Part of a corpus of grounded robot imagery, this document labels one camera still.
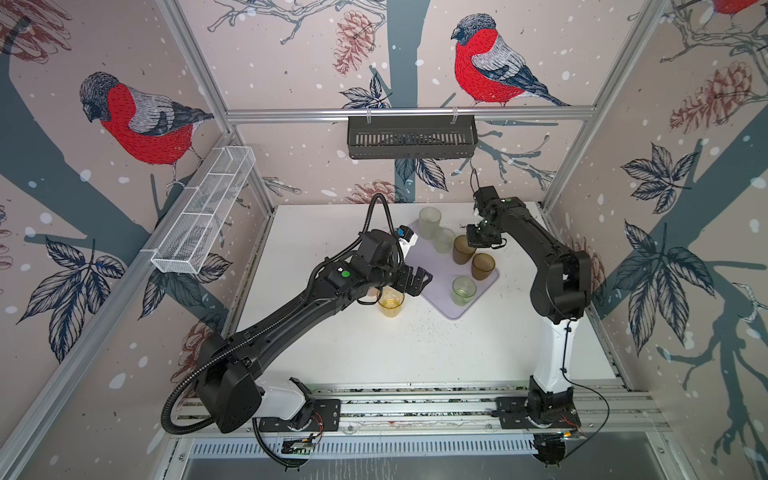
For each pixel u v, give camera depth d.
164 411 0.36
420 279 0.66
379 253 0.58
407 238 0.67
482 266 0.96
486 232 0.82
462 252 0.96
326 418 0.73
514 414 0.73
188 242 0.71
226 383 0.39
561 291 0.55
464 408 0.76
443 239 1.07
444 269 1.02
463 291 0.95
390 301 0.92
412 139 1.06
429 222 1.07
